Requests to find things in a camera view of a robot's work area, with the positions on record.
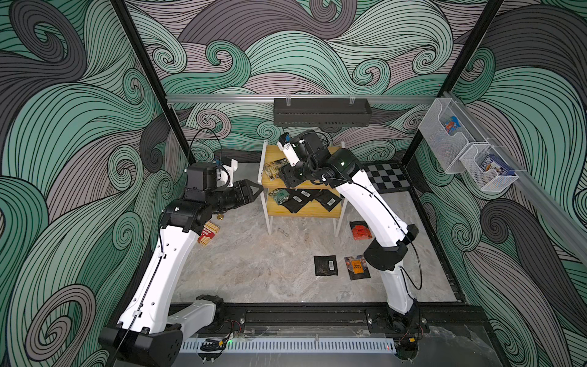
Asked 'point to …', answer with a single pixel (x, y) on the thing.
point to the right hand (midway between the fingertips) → (292, 169)
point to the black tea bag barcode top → (325, 265)
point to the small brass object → (220, 217)
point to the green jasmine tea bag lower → (280, 195)
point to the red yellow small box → (208, 233)
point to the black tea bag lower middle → (307, 195)
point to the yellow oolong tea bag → (271, 169)
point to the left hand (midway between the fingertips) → (258, 187)
